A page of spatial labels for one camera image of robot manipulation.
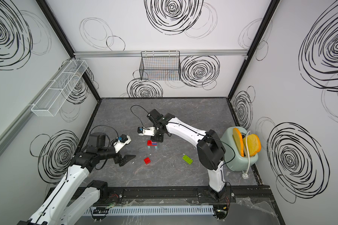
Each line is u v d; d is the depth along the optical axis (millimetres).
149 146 908
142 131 736
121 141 641
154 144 879
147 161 846
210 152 481
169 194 755
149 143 882
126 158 656
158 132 724
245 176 759
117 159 665
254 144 708
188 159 866
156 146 902
